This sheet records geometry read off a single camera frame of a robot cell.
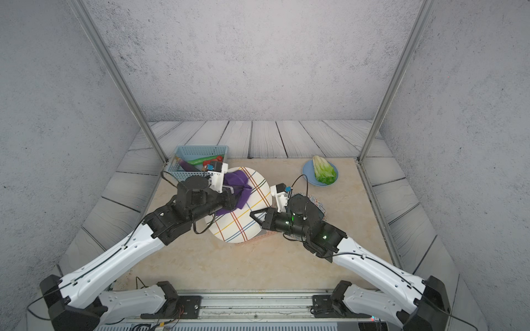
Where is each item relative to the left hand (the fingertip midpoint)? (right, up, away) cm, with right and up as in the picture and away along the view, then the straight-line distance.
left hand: (248, 190), depth 67 cm
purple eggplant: (-38, +9, +48) cm, 62 cm away
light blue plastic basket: (-40, +18, +54) cm, 70 cm away
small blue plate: (+28, +5, +46) cm, 54 cm away
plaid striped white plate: (-3, -12, -1) cm, 12 cm away
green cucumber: (-31, +14, +52) cm, 62 cm away
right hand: (+1, -8, -4) cm, 9 cm away
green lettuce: (+35, +6, +40) cm, 54 cm away
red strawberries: (-27, +12, +47) cm, 56 cm away
